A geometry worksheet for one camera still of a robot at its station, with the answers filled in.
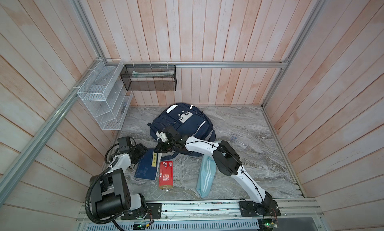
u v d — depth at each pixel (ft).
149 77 2.94
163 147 2.72
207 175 2.62
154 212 2.40
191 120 3.34
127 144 2.35
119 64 2.82
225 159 1.94
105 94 2.26
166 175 2.80
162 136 2.83
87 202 1.23
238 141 3.25
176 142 2.50
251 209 2.35
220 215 2.40
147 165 2.89
